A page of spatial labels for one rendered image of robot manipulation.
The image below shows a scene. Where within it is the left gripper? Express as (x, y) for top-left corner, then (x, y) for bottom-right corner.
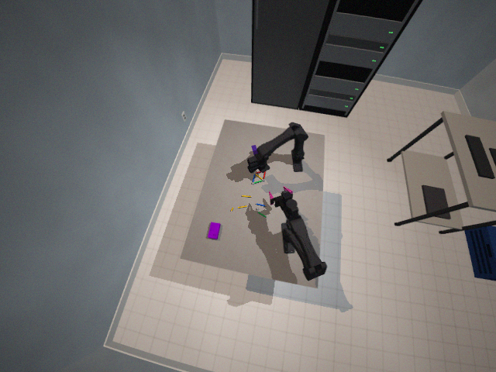
(269, 186), (293, 208)

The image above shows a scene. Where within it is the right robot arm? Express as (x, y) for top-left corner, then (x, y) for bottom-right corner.
(247, 122), (308, 174)

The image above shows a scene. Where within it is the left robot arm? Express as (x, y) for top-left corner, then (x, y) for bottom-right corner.
(278, 191), (327, 281)

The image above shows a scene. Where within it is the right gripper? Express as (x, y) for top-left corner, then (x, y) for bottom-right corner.
(258, 163), (270, 173)

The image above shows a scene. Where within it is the purple rectangular block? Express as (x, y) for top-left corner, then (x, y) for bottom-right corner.
(208, 222), (221, 239)

